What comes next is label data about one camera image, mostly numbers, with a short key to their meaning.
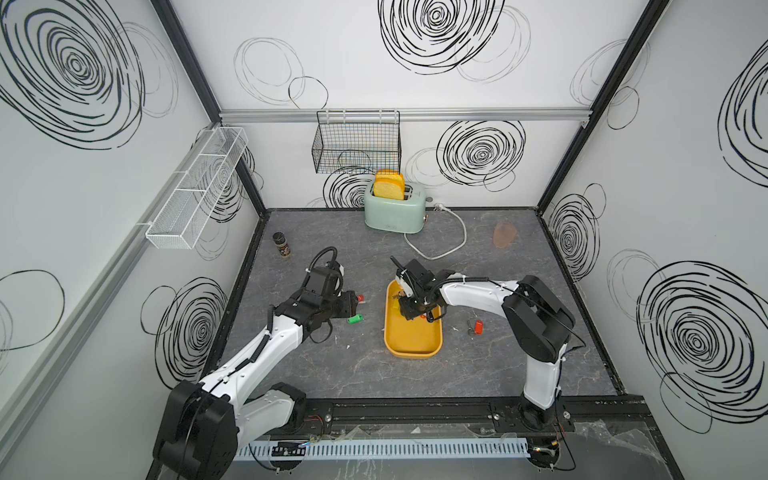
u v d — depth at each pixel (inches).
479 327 35.0
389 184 38.8
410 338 32.9
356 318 35.9
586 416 30.4
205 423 15.3
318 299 24.7
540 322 19.4
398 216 43.8
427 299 26.9
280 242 39.1
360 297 37.8
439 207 47.7
